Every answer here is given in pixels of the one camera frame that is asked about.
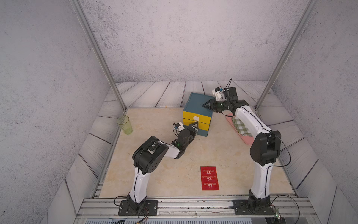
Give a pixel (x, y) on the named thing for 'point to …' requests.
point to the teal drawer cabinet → (194, 111)
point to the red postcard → (209, 178)
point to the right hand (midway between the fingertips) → (204, 105)
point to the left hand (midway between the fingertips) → (201, 125)
